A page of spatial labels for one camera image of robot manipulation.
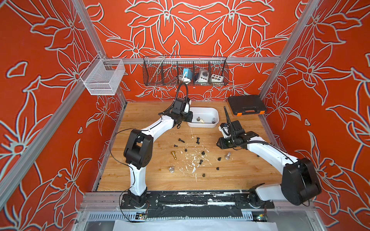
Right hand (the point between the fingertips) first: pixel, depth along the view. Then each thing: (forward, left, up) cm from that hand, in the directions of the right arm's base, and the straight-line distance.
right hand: (216, 143), depth 86 cm
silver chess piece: (-14, +27, -6) cm, 31 cm away
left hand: (+18, +15, +7) cm, 25 cm away
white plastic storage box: (+30, +3, -7) cm, 31 cm away
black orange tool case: (+39, -31, -6) cm, 50 cm away
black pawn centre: (-3, +8, -8) cm, 11 cm away
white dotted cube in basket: (+37, -2, +21) cm, 43 cm away
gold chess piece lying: (-4, +27, -7) cm, 28 cm away
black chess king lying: (+6, +21, -8) cm, 23 cm away
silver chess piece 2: (-5, -7, -7) cm, 11 cm away
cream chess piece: (+23, +7, -7) cm, 25 cm away
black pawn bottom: (-17, +8, -8) cm, 20 cm away
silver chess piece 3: (+22, -2, -6) cm, 22 cm away
